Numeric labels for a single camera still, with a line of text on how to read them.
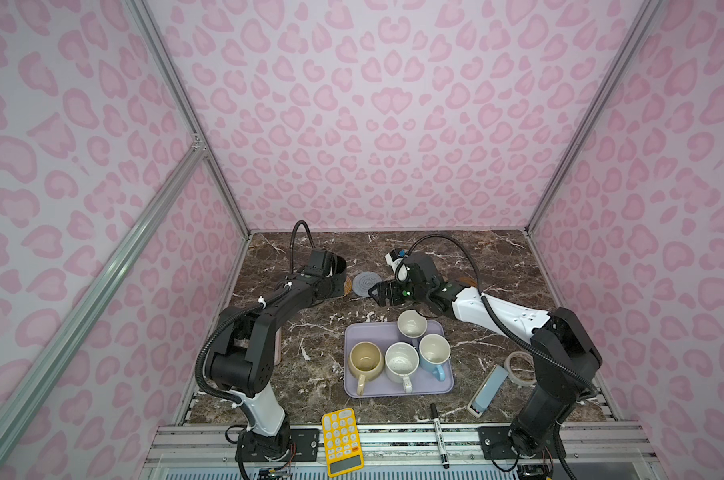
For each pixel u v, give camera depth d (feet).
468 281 3.40
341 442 2.40
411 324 2.90
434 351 2.78
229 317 1.64
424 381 2.70
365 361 2.82
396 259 2.55
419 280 2.27
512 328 1.68
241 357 1.54
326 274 2.69
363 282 3.41
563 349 1.65
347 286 3.40
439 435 2.43
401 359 2.81
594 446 2.41
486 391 2.64
